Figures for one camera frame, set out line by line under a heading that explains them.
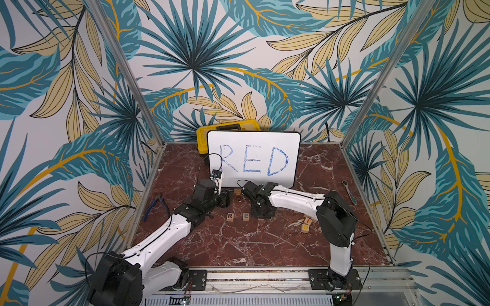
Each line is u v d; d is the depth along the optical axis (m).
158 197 0.95
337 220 0.49
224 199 0.72
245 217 0.88
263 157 0.87
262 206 0.65
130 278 0.38
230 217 0.88
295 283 0.73
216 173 0.72
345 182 1.01
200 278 0.73
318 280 0.73
